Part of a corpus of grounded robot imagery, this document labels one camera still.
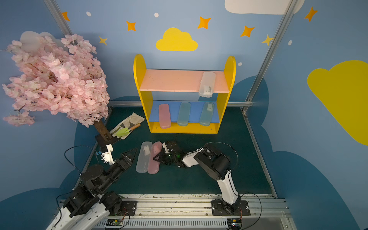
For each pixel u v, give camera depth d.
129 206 0.75
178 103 1.04
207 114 0.99
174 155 0.76
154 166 0.87
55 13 0.70
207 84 0.76
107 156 0.60
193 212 0.75
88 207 0.49
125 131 1.07
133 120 1.14
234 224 0.73
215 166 0.53
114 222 0.72
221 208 0.75
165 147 0.90
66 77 0.49
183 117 0.96
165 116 0.96
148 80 0.81
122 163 0.58
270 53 0.87
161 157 0.85
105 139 0.99
